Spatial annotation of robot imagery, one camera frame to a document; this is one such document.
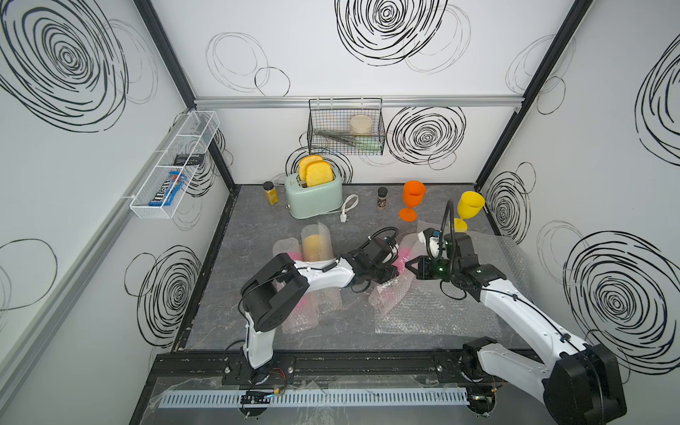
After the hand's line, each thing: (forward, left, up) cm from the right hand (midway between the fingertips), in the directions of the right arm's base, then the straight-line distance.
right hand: (409, 265), depth 81 cm
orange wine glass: (+29, -5, +1) cm, 30 cm away
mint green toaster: (+28, +34, -3) cm, 44 cm away
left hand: (0, +3, -8) cm, 9 cm away
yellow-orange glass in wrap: (+10, +30, -5) cm, 32 cm away
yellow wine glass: (+24, -24, +2) cm, 34 cm away
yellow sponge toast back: (+36, +36, +10) cm, 52 cm away
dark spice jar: (+34, +6, -7) cm, 35 cm away
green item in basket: (+42, +13, +15) cm, 46 cm away
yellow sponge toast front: (+34, +31, +7) cm, 46 cm away
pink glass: (+2, +2, +2) cm, 3 cm away
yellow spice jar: (+35, +52, -5) cm, 62 cm away
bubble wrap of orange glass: (-8, -8, -13) cm, 17 cm away
